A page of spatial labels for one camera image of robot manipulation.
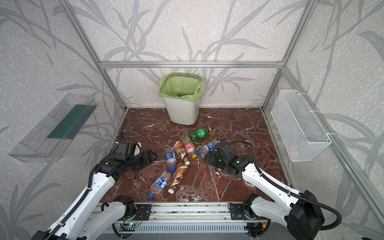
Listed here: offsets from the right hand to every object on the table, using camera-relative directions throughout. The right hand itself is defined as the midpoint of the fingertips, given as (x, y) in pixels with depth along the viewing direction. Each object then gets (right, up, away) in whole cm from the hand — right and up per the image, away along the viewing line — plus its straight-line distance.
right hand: (209, 155), depth 81 cm
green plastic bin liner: (-19, +44, +26) cm, 55 cm away
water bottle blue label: (0, +2, +12) cm, 12 cm away
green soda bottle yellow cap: (-6, +10, +18) cm, 21 cm away
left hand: (-28, +1, -3) cm, 28 cm away
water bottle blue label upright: (-22, -4, +8) cm, 24 cm away
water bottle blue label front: (-27, -16, -1) cm, 31 cm away
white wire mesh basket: (+39, +13, -20) cm, 45 cm away
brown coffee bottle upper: (-17, +1, +10) cm, 20 cm away
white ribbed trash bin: (-16, +25, +15) cm, 33 cm away
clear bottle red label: (-12, +3, +10) cm, 16 cm away
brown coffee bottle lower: (-16, -10, +2) cm, 18 cm away
